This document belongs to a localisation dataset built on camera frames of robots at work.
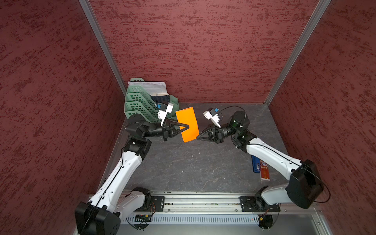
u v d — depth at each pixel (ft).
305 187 1.38
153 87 3.19
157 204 2.43
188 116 1.84
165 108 1.72
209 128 2.00
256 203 2.18
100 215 1.19
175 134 1.86
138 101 3.03
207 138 2.03
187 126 1.89
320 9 2.34
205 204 2.48
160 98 3.42
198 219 2.54
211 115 1.95
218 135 1.91
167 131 1.74
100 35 2.65
